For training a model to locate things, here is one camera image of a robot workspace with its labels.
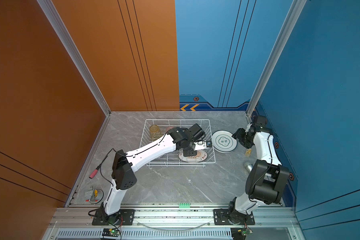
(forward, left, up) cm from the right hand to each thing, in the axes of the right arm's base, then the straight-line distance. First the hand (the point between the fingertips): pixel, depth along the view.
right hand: (236, 137), depth 88 cm
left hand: (-6, +26, +1) cm, 26 cm away
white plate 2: (-8, +21, -6) cm, 23 cm away
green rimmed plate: (+5, +5, -11) cm, 13 cm away
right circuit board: (-45, +5, -16) cm, 48 cm away
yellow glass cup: (+8, +50, -4) cm, 51 cm away
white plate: (+5, +5, -11) cm, 13 cm away
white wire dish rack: (-7, +39, -13) cm, 42 cm away
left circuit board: (-44, +65, -14) cm, 80 cm away
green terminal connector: (-33, +31, -14) cm, 47 cm away
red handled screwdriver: (-16, +84, -12) cm, 86 cm away
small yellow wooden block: (-2, -11, -14) cm, 17 cm away
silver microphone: (-13, -7, -11) cm, 19 cm away
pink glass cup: (+3, +40, +6) cm, 40 cm away
